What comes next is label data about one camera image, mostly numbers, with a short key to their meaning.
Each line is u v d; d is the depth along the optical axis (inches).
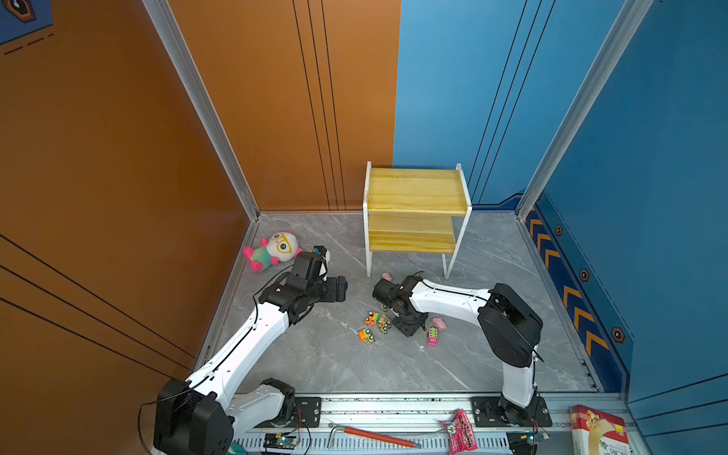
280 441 27.9
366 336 33.4
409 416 29.2
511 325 19.0
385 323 34.1
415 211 29.8
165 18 27.5
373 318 34.6
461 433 27.5
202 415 15.0
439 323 34.1
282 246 39.3
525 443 27.7
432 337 33.0
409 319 29.6
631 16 27.5
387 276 38.8
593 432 26.5
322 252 28.5
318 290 26.4
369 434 28.0
